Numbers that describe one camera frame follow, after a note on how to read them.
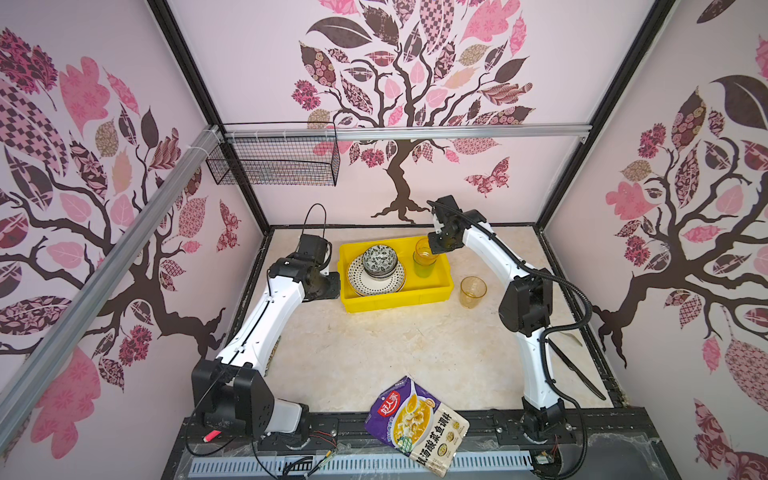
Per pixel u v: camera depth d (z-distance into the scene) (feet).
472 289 3.19
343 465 2.29
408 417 2.44
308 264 1.89
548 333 1.92
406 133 3.10
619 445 2.38
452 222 2.33
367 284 3.20
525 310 1.90
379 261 3.23
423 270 3.35
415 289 3.27
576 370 2.73
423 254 3.25
